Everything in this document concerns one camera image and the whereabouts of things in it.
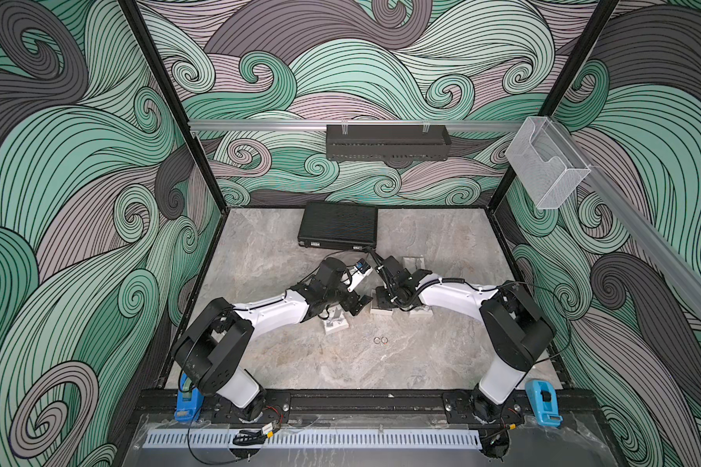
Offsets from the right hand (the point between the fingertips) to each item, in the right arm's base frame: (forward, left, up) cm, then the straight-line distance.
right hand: (378, 301), depth 91 cm
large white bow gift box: (-4, -13, +1) cm, 14 cm away
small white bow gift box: (-7, +14, +2) cm, 15 cm away
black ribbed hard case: (+33, +13, 0) cm, 35 cm away
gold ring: (-11, -1, -2) cm, 11 cm away
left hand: (+2, +6, +9) cm, 11 cm away
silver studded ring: (-11, +1, -2) cm, 12 cm away
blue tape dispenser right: (-28, -39, +2) cm, 48 cm away
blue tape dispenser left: (-28, +50, +3) cm, 58 cm away
